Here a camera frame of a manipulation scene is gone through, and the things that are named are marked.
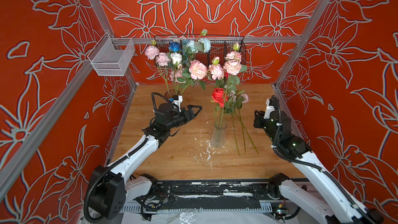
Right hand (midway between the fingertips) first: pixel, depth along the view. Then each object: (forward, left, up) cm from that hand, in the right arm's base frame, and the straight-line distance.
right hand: (254, 110), depth 74 cm
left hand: (+1, +27, 0) cm, 27 cm away
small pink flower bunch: (+26, 0, -22) cm, 34 cm away
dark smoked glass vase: (+16, +44, -5) cm, 47 cm away
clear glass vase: (-6, +17, -18) cm, 25 cm away
